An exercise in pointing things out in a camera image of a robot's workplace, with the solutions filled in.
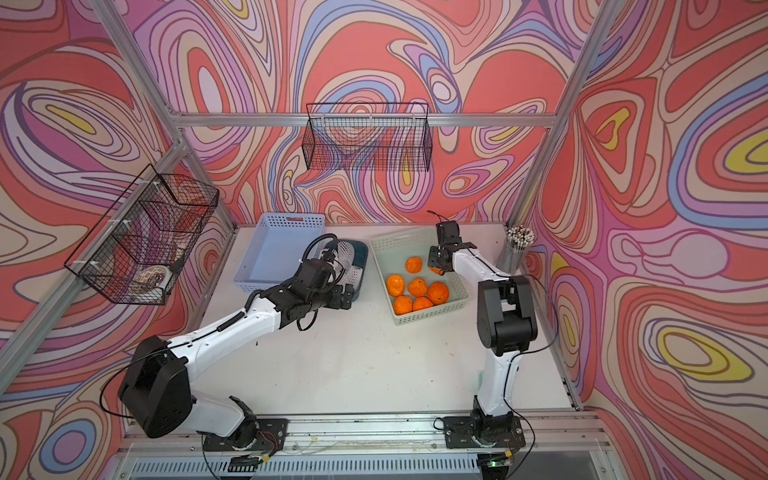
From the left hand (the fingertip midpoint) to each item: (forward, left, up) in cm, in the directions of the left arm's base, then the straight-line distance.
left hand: (345, 290), depth 85 cm
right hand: (+15, -31, -7) cm, 35 cm away
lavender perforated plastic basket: (+24, +28, -8) cm, 37 cm away
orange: (0, -17, -8) cm, 19 cm away
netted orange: (+8, -15, -9) cm, 19 cm away
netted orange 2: (+7, -22, -8) cm, 25 cm away
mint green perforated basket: (+23, -14, -11) cm, 29 cm away
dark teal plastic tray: (+20, -2, -10) cm, 23 cm away
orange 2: (+1, -23, -9) cm, 25 cm away
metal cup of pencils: (+15, -53, +5) cm, 55 cm away
